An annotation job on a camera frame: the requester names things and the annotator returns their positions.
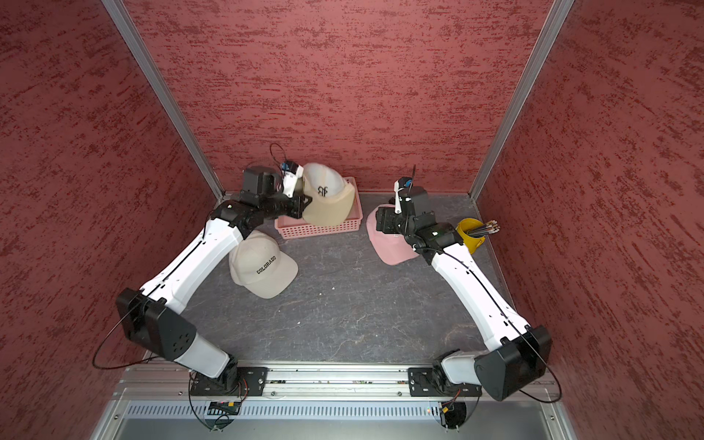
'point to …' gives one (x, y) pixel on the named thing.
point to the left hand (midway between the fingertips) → (307, 203)
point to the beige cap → (332, 195)
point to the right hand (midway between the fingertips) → (386, 219)
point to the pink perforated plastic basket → (289, 228)
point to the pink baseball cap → (390, 248)
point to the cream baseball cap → (258, 264)
